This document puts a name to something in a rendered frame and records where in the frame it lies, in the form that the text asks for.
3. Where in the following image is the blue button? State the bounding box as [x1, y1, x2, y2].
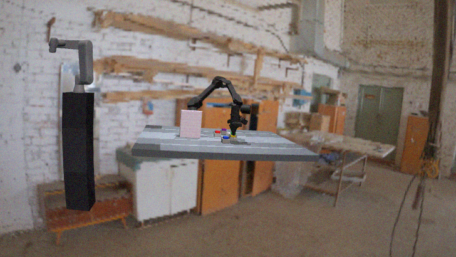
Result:
[221, 136, 230, 144]

